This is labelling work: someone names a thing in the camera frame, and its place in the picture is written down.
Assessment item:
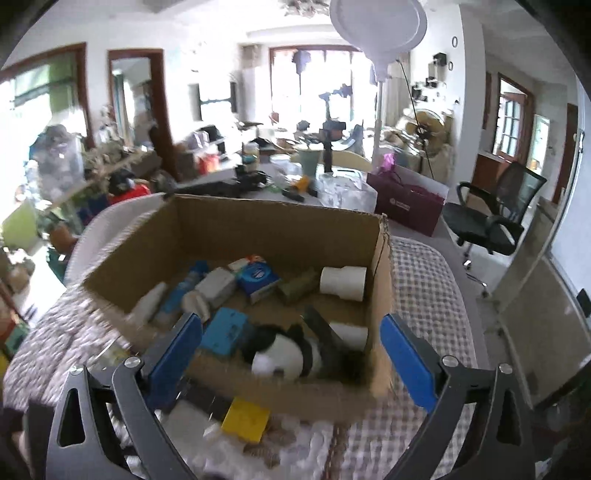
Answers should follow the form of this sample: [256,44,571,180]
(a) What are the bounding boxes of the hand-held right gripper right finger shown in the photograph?
[379,314,536,480]

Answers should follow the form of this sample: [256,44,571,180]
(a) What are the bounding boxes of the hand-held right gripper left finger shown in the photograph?
[46,313,203,480]

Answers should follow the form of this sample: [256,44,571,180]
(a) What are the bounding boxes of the blue plastic case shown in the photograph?
[199,306,255,357]

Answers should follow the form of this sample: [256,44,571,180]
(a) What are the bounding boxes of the white pill bottle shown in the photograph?
[126,281,168,325]

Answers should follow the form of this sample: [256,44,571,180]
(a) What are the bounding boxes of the small white cylinder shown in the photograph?
[329,322,369,352]

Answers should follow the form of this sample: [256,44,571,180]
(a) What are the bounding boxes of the clear blue tube bottle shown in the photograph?
[154,261,209,325]

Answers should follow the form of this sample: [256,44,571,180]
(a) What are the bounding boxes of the white charger adapter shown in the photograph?
[195,267,239,306]

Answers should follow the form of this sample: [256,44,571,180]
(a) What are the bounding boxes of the yellow sponge block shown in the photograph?
[221,396,271,443]

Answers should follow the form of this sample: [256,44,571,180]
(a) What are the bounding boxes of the white pipe fitting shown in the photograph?
[320,266,368,302]

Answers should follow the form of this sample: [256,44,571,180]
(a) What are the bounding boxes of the panda plush toy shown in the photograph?
[239,325,325,382]

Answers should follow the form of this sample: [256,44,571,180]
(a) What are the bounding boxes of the blue cardboard packet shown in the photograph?
[236,262,283,304]

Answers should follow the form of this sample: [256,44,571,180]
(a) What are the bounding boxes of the olive green white carton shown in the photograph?
[276,270,320,306]

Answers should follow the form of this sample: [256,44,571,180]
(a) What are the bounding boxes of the brown cardboard box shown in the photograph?
[82,194,394,412]

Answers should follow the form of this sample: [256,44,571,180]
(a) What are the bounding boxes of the black ribbed flashlight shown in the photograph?
[179,382,232,422]

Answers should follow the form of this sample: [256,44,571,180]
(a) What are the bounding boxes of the whiteboard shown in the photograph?
[492,194,591,407]

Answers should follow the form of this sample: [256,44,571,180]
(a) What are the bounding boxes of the maroon gift bag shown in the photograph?
[366,165,451,237]

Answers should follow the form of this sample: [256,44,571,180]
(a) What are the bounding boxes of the black office chair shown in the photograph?
[442,161,548,260]

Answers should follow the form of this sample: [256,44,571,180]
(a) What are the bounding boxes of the pale green vase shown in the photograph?
[295,144,325,179]

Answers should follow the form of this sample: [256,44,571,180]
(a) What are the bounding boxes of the brown framed doorway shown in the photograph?
[107,48,178,181]

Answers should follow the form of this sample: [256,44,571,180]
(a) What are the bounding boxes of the wooden glazed door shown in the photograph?
[493,73,536,160]

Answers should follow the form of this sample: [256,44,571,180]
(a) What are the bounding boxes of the white standing lamp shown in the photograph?
[329,0,428,160]

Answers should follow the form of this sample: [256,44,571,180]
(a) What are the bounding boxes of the camera on tripod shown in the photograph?
[318,91,348,174]

